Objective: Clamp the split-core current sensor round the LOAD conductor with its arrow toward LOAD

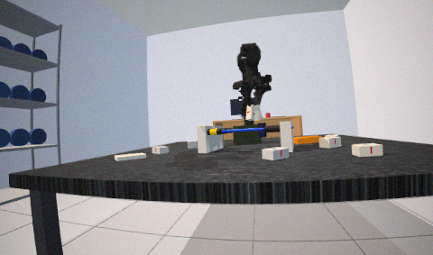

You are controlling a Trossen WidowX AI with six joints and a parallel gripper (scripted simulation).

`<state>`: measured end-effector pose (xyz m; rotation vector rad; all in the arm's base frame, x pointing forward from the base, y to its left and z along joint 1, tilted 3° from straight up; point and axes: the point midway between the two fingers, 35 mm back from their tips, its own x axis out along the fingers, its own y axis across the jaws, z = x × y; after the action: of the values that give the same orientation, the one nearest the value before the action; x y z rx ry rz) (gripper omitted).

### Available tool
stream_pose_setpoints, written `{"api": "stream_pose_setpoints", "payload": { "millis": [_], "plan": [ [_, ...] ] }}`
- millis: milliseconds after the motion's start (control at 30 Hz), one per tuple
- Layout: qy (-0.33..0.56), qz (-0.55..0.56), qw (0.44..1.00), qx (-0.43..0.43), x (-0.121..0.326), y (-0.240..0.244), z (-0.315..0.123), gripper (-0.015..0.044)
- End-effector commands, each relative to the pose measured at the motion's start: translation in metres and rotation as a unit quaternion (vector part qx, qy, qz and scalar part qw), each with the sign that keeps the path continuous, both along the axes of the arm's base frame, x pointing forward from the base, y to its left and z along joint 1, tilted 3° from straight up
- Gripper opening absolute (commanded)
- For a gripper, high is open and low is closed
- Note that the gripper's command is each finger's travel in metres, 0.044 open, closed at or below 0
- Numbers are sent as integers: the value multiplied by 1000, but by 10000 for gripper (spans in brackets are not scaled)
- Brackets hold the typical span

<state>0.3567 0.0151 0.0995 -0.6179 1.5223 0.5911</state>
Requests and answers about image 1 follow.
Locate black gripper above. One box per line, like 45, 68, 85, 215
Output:
233, 69, 272, 106

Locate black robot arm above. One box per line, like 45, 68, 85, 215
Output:
237, 43, 272, 125

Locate orange rectangular block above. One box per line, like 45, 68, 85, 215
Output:
294, 136, 322, 144

